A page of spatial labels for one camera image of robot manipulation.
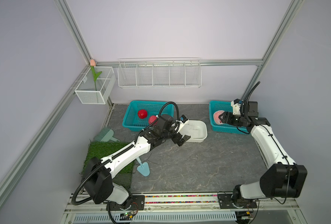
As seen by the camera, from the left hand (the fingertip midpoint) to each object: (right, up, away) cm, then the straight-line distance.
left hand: (183, 131), depth 77 cm
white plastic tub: (+12, -1, +25) cm, 28 cm away
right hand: (+25, +8, +7) cm, 27 cm away
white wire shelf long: (-15, +41, +26) cm, 51 cm away
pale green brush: (-56, -5, +25) cm, 61 cm away
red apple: (-29, +10, +29) cm, 42 cm away
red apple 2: (+20, +8, +7) cm, 23 cm away
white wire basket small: (-58, +23, +5) cm, 63 cm away
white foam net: (+22, +4, 0) cm, 22 cm away
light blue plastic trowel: (-24, -24, +9) cm, 36 cm away
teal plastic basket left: (-35, +7, +34) cm, 49 cm away
